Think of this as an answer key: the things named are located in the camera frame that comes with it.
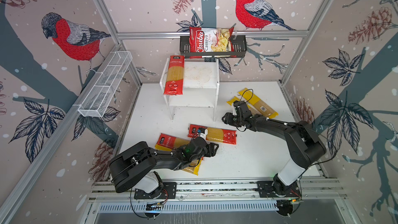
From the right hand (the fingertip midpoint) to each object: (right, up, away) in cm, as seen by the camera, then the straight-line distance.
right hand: (222, 122), depth 94 cm
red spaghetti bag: (-26, +23, -21) cm, 40 cm away
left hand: (-5, -12, -11) cm, 17 cm away
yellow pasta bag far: (+26, +9, +13) cm, 30 cm away
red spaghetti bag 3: (-31, -10, -6) cm, 34 cm away
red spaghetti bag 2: (-3, -7, -3) cm, 8 cm away
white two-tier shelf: (-13, +23, -17) cm, 32 cm away
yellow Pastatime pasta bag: (-17, -22, -15) cm, 31 cm away
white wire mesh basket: (-63, +13, -23) cm, 68 cm away
